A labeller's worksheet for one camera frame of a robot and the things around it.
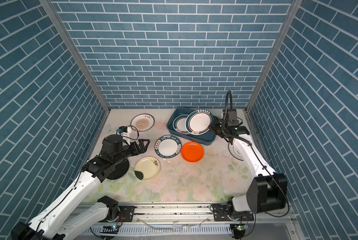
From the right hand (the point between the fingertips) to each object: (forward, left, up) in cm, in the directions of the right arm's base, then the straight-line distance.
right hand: (207, 122), depth 84 cm
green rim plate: (+15, +19, -21) cm, 32 cm away
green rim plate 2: (+4, +5, -5) cm, 8 cm away
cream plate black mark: (-19, +33, -21) cm, 44 cm away
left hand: (-15, +32, 0) cm, 36 cm away
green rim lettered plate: (-4, +24, -22) cm, 33 cm away
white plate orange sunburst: (+14, +47, -21) cm, 54 cm away
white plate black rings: (-4, -20, -22) cm, 30 cm away
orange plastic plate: (-7, +8, -23) cm, 25 cm away
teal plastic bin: (+3, -2, -20) cm, 20 cm away
